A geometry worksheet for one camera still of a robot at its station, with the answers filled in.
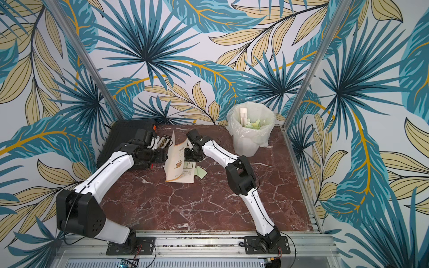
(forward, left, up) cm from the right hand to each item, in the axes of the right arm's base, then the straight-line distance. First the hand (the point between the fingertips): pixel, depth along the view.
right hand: (186, 158), depth 97 cm
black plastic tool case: (+21, +43, +1) cm, 48 cm away
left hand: (-6, +10, +10) cm, 16 cm away
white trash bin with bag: (+16, -39, +11) cm, 43 cm away
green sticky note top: (-6, -8, -6) cm, 11 cm away
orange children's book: (-6, +5, -2) cm, 8 cm away
